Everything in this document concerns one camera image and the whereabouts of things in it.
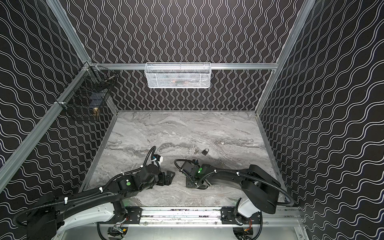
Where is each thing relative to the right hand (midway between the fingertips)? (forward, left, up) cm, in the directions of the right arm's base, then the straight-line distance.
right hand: (191, 184), depth 84 cm
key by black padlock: (+21, -2, 0) cm, 21 cm away
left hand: (+1, +9, +10) cm, 14 cm away
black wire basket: (+46, +65, +31) cm, 86 cm away
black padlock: (+21, -8, 0) cm, 23 cm away
